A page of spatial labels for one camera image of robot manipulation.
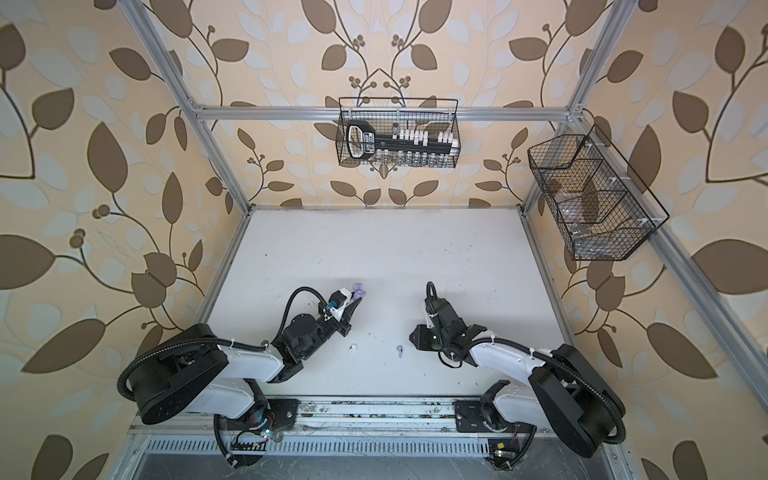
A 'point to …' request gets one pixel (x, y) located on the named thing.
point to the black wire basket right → (602, 207)
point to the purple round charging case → (359, 291)
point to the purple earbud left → (399, 348)
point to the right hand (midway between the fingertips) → (413, 341)
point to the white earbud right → (351, 348)
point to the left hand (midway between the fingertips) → (358, 295)
